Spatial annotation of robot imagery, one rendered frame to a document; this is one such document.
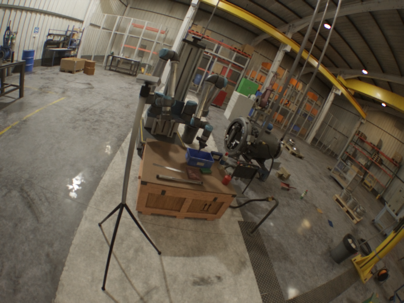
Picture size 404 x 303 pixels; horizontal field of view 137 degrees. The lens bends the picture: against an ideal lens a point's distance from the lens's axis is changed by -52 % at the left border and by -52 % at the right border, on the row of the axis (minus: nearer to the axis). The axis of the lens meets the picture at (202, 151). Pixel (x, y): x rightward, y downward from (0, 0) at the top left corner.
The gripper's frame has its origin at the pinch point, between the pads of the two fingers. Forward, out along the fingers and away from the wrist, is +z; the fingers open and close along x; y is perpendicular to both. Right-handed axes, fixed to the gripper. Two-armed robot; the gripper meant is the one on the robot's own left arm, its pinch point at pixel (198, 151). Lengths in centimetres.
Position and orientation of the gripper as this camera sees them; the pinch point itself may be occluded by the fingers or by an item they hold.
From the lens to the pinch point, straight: 201.3
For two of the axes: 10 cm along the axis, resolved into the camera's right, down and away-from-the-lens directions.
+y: 9.1, 2.1, 3.6
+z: -3.7, 8.3, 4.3
